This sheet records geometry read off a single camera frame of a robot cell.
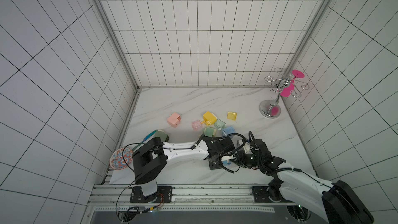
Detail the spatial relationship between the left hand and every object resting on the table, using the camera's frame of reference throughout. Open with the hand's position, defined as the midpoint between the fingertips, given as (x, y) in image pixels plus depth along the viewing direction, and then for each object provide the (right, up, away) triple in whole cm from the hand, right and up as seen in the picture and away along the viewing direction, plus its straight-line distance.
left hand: (211, 160), depth 81 cm
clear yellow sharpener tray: (+15, +21, +20) cm, 33 cm away
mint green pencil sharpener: (0, +13, +10) cm, 16 cm away
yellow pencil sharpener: (0, +20, +16) cm, 26 cm away
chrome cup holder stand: (+44, +25, +24) cm, 56 cm away
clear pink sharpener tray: (-8, +16, +16) cm, 23 cm away
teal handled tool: (-39, +8, +12) cm, 42 cm away
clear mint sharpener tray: (+7, +17, +17) cm, 25 cm away
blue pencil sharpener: (+11, +15, +7) cm, 20 cm away
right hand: (+10, +2, +2) cm, 10 cm away
